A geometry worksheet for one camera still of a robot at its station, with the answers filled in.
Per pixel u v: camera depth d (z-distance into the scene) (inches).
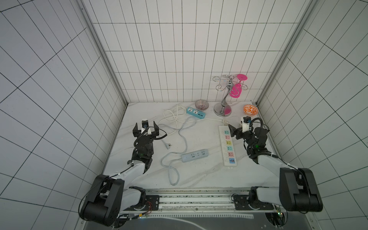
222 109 44.8
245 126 29.8
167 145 36.3
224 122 41.6
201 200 29.3
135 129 29.4
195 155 34.5
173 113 42.3
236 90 42.0
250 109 44.6
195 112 43.4
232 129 31.5
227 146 35.9
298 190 16.4
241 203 28.3
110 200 16.2
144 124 26.9
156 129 30.0
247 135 30.0
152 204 28.3
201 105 46.2
